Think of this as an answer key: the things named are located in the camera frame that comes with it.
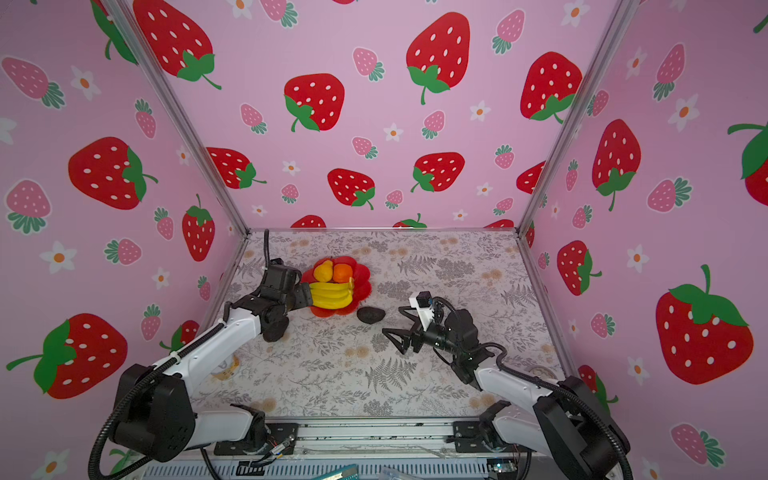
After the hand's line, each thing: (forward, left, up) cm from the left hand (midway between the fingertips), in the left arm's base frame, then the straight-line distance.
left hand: (296, 292), depth 88 cm
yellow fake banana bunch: (+5, -8, -9) cm, 14 cm away
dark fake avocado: (-3, -22, -9) cm, 24 cm away
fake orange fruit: (+12, -11, -7) cm, 18 cm away
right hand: (-12, -29, +5) cm, 32 cm away
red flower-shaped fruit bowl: (+10, -18, -9) cm, 22 cm away
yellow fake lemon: (+12, -5, -6) cm, 15 cm away
